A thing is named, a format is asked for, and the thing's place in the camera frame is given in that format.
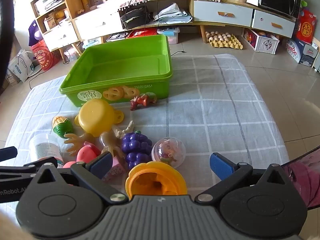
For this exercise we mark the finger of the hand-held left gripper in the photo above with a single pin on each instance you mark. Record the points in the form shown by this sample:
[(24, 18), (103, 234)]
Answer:
[(7, 153), (20, 172)]

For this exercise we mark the grey cabinet drawer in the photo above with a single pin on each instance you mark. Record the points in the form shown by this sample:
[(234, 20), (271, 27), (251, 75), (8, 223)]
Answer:
[(273, 23), (222, 12)]

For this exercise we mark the white plastic crate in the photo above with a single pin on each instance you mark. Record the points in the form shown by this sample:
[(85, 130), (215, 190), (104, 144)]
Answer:
[(265, 43)]

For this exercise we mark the green plastic storage box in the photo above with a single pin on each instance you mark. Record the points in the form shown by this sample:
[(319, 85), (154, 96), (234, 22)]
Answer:
[(125, 65)]

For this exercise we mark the stack of papers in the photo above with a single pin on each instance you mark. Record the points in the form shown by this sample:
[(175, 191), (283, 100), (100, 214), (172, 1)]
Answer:
[(48, 1)]

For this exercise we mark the clear plastic storage box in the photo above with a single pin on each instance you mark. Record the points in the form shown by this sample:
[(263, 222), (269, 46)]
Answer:
[(170, 35)]

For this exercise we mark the purple toy grapes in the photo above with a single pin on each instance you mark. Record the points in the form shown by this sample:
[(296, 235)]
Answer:
[(136, 147)]

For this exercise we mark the pile of white papers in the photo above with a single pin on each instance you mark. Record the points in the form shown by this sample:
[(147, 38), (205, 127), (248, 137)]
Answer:
[(172, 12)]

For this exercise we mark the red gift box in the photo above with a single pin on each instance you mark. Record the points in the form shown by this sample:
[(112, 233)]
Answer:
[(306, 26)]

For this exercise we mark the red toy dinosaur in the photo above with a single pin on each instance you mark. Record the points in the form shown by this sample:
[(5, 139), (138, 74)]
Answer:
[(141, 101)]

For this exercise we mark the purple plastic item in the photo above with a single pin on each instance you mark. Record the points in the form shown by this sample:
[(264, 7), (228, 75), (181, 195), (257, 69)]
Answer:
[(33, 33)]

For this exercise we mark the wooden low cabinet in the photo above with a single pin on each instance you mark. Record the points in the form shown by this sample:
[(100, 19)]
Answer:
[(185, 1)]

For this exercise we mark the red toy fruit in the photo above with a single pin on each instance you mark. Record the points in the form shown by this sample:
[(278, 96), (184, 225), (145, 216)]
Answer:
[(68, 165)]

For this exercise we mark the toy corn cob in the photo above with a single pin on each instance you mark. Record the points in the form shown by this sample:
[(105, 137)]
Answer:
[(61, 126)]

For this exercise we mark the black bag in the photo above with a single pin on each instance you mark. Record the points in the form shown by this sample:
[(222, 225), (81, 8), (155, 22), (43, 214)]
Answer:
[(136, 17)]

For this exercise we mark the wooden shelf unit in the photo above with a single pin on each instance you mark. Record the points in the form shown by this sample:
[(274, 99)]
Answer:
[(70, 5)]

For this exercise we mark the white paper bag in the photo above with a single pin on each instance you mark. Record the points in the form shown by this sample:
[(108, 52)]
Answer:
[(21, 66)]

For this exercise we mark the orange yellow toy cup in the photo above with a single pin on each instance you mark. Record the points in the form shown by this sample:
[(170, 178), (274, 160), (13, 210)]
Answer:
[(155, 180)]

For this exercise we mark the yellow toy pot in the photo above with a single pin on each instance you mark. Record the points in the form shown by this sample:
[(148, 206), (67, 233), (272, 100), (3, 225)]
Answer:
[(95, 117)]

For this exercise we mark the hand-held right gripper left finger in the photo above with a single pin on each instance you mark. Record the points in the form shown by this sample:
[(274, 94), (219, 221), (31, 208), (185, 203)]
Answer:
[(102, 162)]

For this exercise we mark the clear plastic jar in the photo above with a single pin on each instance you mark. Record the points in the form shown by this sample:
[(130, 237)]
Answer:
[(45, 147)]

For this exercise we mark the yellow toy car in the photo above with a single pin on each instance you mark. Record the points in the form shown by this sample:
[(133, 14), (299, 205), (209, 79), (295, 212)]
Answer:
[(81, 11)]

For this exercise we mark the flat red box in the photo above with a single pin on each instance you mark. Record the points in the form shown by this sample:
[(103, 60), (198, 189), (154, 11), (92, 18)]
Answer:
[(142, 33)]

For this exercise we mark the white shelf drawer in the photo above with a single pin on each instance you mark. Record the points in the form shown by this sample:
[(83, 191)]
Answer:
[(97, 25), (60, 36)]

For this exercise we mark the pink toy fruit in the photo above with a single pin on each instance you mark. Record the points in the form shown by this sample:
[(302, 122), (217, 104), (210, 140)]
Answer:
[(87, 152)]

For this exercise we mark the pink small box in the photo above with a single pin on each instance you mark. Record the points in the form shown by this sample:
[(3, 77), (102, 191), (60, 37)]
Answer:
[(116, 170)]

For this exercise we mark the white starfish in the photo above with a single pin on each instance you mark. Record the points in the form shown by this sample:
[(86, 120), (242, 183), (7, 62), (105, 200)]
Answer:
[(125, 130)]

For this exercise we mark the tray of eggs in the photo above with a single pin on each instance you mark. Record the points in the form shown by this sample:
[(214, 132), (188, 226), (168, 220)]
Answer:
[(223, 40)]

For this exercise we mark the clear capsule ball with toy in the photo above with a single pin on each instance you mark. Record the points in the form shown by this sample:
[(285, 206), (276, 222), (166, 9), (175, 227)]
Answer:
[(168, 152)]

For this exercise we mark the red printed bucket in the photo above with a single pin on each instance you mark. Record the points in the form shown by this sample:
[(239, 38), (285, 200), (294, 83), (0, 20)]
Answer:
[(45, 56)]

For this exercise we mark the amber rubber octopus toy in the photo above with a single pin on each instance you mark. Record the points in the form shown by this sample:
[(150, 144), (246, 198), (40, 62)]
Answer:
[(110, 141), (77, 141)]

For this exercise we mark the yellow canister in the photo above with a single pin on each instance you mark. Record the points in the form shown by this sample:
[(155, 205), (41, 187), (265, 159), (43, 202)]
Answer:
[(85, 2)]

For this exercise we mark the blue white carton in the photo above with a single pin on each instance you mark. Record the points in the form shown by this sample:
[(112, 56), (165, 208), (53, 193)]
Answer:
[(297, 51)]

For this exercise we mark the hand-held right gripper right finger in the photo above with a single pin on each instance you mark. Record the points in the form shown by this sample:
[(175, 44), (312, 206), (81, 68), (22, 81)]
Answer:
[(221, 166)]

